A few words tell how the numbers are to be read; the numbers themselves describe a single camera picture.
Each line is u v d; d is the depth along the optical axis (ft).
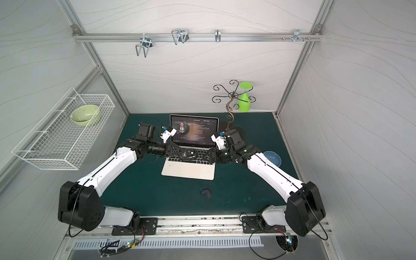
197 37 2.55
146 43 2.57
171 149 2.36
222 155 2.25
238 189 2.69
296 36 2.51
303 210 1.33
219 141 2.40
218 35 2.57
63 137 2.24
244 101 2.74
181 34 2.50
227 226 2.46
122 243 2.30
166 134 2.46
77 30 2.50
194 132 3.23
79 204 1.34
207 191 2.76
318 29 2.55
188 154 2.51
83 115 2.40
